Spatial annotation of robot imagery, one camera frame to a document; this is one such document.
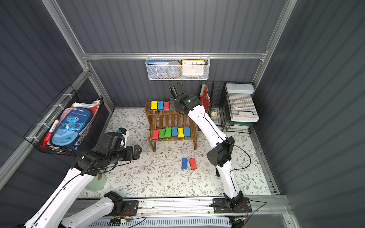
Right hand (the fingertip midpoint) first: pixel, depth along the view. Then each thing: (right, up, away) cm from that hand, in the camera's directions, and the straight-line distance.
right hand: (178, 101), depth 83 cm
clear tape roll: (+41, 0, +13) cm, 43 cm away
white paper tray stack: (+41, -9, +8) cm, 43 cm away
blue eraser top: (-11, -2, 0) cm, 11 cm away
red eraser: (+9, -39, +4) cm, 40 cm away
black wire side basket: (-59, +1, -6) cm, 60 cm away
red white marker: (-58, -18, -19) cm, 64 cm away
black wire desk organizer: (+36, -1, +11) cm, 38 cm away
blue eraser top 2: (+4, -38, +7) cm, 38 cm away
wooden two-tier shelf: (-12, -11, +12) cm, 21 cm away
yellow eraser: (-14, -2, 0) cm, 15 cm away
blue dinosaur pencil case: (-49, -17, -20) cm, 56 cm away
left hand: (-23, -26, -12) cm, 37 cm away
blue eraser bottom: (-2, -18, +2) cm, 18 cm away
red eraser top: (-7, -3, -1) cm, 8 cm away
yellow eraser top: (-3, -4, -10) cm, 11 cm away
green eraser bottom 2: (-7, -18, +2) cm, 20 cm away
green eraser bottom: (-10, -19, +1) cm, 22 cm away
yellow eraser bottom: (+1, -18, +2) cm, 19 cm away
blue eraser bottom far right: (+5, -19, +2) cm, 20 cm away
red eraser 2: (-14, -20, +2) cm, 24 cm away
